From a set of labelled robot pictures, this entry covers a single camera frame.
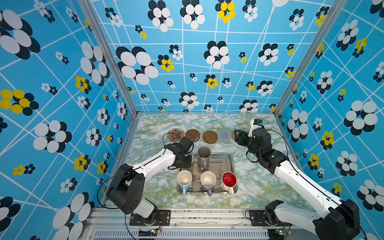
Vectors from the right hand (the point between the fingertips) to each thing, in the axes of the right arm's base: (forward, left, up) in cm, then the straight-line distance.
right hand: (239, 132), depth 79 cm
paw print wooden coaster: (+14, +39, -21) cm, 47 cm away
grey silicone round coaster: (+14, +4, -22) cm, 26 cm away
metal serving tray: (-7, +9, -24) cm, 26 cm away
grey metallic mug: (-5, +19, -15) cm, 25 cm away
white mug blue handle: (-18, +30, -21) cm, 41 cm away
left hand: (-10, +28, -18) cm, 35 cm away
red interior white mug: (-19, +5, -23) cm, 30 cm away
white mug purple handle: (-18, +17, -23) cm, 34 cm away
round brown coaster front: (+14, +26, -21) cm, 37 cm away
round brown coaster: (+14, +14, -23) cm, 30 cm away
